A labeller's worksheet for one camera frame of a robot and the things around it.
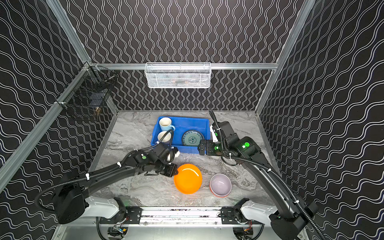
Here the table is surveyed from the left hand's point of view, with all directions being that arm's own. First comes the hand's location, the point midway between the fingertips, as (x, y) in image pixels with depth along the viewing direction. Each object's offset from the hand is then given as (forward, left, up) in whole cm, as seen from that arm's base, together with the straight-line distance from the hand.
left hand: (179, 171), depth 77 cm
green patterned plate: (+27, -5, -8) cm, 29 cm away
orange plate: (-2, -5, -7) cm, 9 cm away
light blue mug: (+35, +13, -3) cm, 37 cm away
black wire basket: (+46, +62, +18) cm, 79 cm away
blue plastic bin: (+40, +3, -9) cm, 41 cm away
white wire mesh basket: (+90, +11, +2) cm, 91 cm away
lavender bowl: (-3, -22, -10) cm, 24 cm away
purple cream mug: (+26, +12, -8) cm, 29 cm away
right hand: (+6, -14, +13) cm, 20 cm away
